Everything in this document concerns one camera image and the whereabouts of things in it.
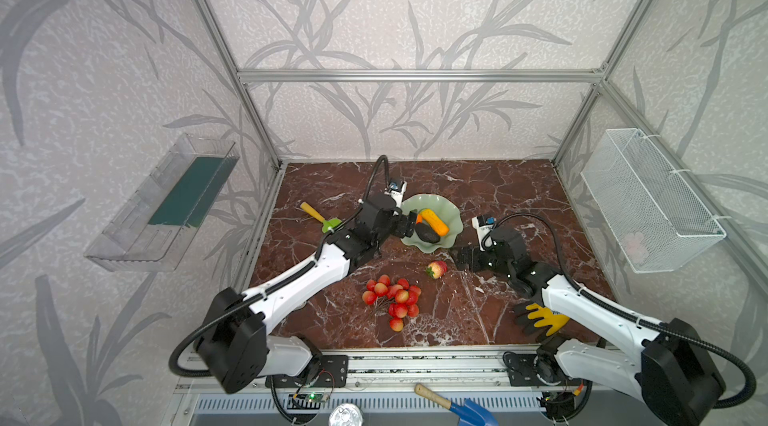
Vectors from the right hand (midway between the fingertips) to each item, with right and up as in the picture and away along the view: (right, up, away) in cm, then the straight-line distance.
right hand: (462, 238), depth 85 cm
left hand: (-15, +11, -4) cm, 19 cm away
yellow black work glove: (+20, -22, -5) cm, 30 cm away
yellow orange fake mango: (-7, +4, +14) cm, 16 cm away
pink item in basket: (+40, 0, -12) cm, 42 cm away
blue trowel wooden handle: (-2, -37, -17) cm, 41 cm away
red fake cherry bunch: (-18, -15, -7) cm, 25 cm away
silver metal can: (-29, -34, -21) cm, 50 cm away
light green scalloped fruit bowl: (-3, +7, +17) cm, 19 cm away
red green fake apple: (-7, -10, +3) cm, 12 cm away
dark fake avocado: (-10, 0, +11) cm, 15 cm away
